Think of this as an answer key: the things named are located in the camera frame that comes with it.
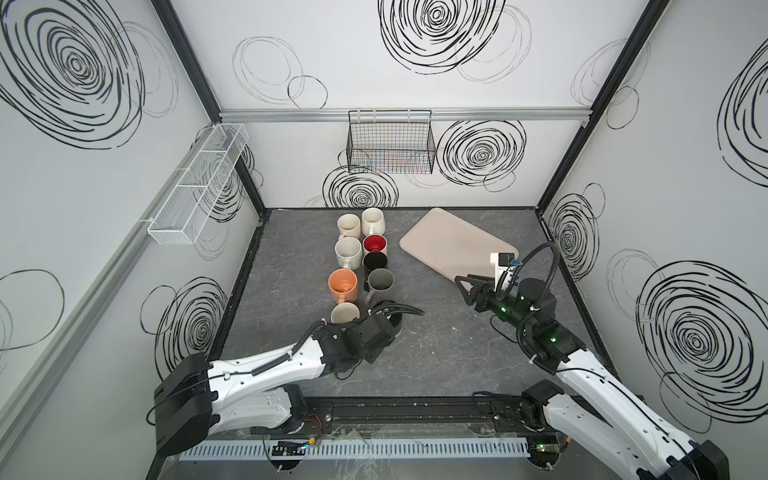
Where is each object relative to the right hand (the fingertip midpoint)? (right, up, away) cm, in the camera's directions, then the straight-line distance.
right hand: (459, 279), depth 74 cm
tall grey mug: (-30, -11, +12) cm, 35 cm away
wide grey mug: (-20, -3, +16) cm, 26 cm away
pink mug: (-32, +15, +32) cm, 47 cm away
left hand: (-21, -15, +6) cm, 27 cm away
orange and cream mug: (-32, -5, +22) cm, 40 cm away
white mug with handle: (-23, +16, +32) cm, 43 cm away
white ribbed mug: (-23, +8, +28) cm, 37 cm away
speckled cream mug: (-32, +5, +29) cm, 43 cm away
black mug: (-22, +3, +23) cm, 32 cm away
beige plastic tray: (+7, +7, +39) cm, 40 cm away
